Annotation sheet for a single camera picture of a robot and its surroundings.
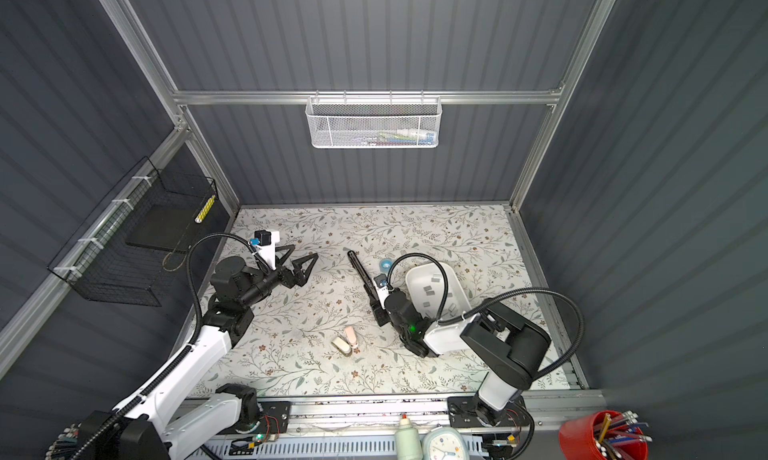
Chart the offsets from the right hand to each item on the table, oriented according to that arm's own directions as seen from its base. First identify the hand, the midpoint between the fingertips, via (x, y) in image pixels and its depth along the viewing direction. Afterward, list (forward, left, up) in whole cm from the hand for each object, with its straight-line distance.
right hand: (380, 294), depth 89 cm
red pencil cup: (-35, -47, +5) cm, 59 cm away
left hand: (+3, +19, +19) cm, 27 cm away
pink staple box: (-12, +8, -4) cm, 15 cm away
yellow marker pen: (+14, +48, +23) cm, 55 cm away
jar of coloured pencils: (-38, +59, +12) cm, 72 cm away
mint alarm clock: (-36, -16, -4) cm, 40 cm away
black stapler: (-7, +1, +7) cm, 10 cm away
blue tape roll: (+14, -1, -6) cm, 15 cm away
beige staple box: (-14, +11, -4) cm, 18 cm away
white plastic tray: (+6, -14, -6) cm, 17 cm away
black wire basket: (-1, +61, +25) cm, 66 cm away
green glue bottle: (-36, -7, +2) cm, 37 cm away
